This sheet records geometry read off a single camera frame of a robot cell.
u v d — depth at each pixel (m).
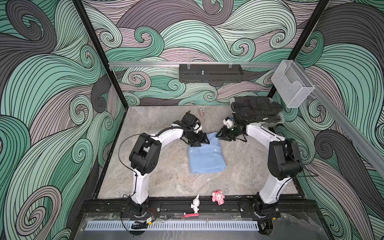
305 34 0.80
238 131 0.73
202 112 1.10
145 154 0.51
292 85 0.77
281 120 1.00
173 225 0.70
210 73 0.95
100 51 0.87
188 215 0.69
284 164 0.48
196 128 0.82
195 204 0.73
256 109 1.10
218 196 0.74
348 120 0.60
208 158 0.90
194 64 0.93
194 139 0.81
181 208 0.74
